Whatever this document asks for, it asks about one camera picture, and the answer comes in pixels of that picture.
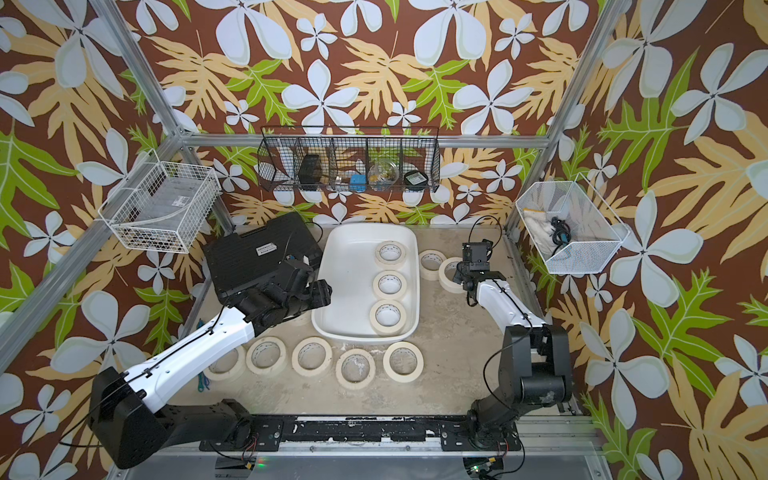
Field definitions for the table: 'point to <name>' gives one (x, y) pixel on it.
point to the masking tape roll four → (266, 355)
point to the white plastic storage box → (346, 258)
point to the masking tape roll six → (395, 262)
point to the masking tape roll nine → (355, 368)
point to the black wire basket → (349, 159)
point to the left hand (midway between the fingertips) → (326, 288)
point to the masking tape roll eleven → (387, 317)
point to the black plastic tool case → (257, 253)
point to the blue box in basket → (358, 182)
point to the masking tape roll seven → (311, 356)
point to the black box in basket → (310, 171)
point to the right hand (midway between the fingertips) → (469, 271)
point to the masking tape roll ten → (389, 284)
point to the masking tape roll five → (447, 283)
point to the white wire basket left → (161, 205)
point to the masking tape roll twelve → (403, 378)
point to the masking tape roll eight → (429, 262)
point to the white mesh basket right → (573, 229)
